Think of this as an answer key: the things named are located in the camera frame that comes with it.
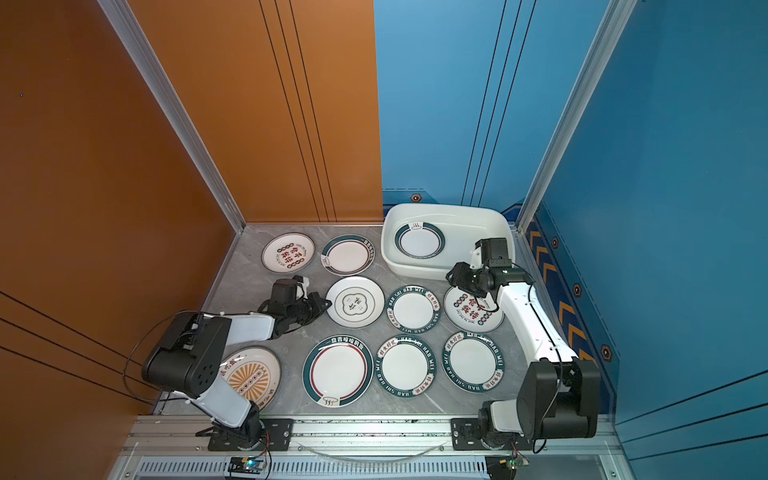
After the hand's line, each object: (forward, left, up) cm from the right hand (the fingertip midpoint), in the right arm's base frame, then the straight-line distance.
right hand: (451, 277), depth 85 cm
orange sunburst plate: (-21, +56, -15) cm, 61 cm away
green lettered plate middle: (0, +10, -18) cm, 20 cm away
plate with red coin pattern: (+23, +57, -15) cm, 63 cm away
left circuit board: (-42, +52, -17) cm, 69 cm away
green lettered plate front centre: (-19, +13, -16) cm, 28 cm away
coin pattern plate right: (-2, -5, -15) cm, 16 cm away
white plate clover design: (+1, +29, -14) cm, 32 cm away
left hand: (0, +36, -12) cm, 38 cm away
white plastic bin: (+34, -11, -12) cm, 37 cm away
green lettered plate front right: (-18, -6, -16) cm, 25 cm away
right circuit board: (-42, -12, -16) cm, 46 cm away
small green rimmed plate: (+20, +34, -14) cm, 42 cm away
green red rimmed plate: (+28, +7, -14) cm, 32 cm away
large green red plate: (-21, +33, -16) cm, 42 cm away
